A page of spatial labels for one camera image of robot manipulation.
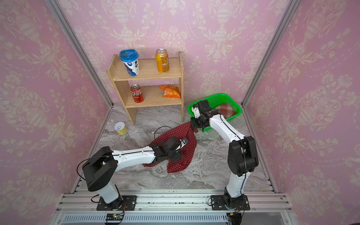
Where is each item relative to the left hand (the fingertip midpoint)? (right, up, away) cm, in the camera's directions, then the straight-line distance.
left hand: (177, 148), depth 89 cm
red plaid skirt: (+37, +25, +17) cm, 48 cm away
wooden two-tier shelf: (-18, +36, +9) cm, 41 cm away
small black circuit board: (-32, -32, -16) cm, 48 cm away
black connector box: (+31, -34, -15) cm, 48 cm away
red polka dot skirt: (+7, -3, +5) cm, 9 cm away
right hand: (+10, +16, +2) cm, 19 cm away
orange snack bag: (-5, +36, +3) cm, 37 cm away
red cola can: (-25, +34, -3) cm, 42 cm away
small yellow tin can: (-41, +12, +11) cm, 44 cm away
